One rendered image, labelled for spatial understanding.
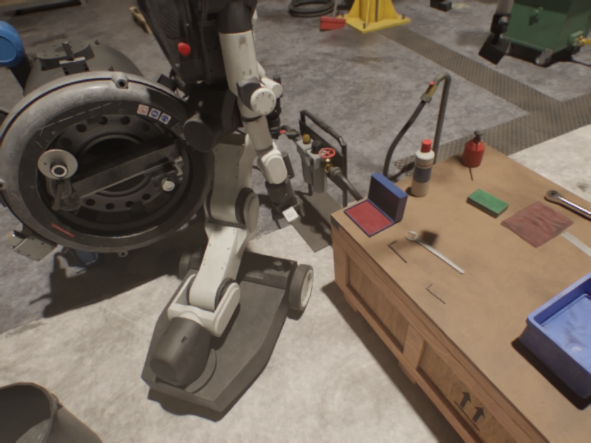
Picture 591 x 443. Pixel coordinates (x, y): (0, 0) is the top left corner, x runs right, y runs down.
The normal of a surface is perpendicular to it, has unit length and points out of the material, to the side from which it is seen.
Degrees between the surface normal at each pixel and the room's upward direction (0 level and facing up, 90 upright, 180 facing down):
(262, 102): 86
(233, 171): 56
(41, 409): 87
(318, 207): 0
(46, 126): 90
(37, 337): 0
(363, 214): 0
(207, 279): 13
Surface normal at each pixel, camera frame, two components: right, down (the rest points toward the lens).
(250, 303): -0.07, -0.71
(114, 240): 0.51, 0.58
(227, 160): -0.29, 0.18
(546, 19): -0.82, 0.44
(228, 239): -0.21, -0.31
